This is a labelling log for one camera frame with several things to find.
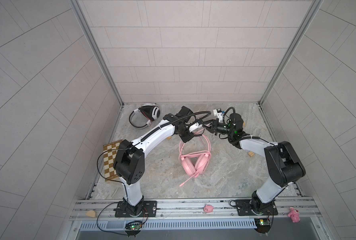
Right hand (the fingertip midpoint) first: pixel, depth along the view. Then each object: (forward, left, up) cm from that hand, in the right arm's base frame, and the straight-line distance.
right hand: (201, 126), depth 81 cm
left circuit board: (-40, +34, -15) cm, 55 cm away
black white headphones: (+23, +38, -14) cm, 47 cm away
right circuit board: (-43, -24, -21) cm, 54 cm away
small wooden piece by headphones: (+13, -33, -18) cm, 40 cm away
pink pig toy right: (-41, -39, -18) cm, 59 cm away
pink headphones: (-15, +5, -3) cm, 16 cm away
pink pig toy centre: (-36, 0, -18) cm, 40 cm away
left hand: (-1, +4, -6) cm, 7 cm away
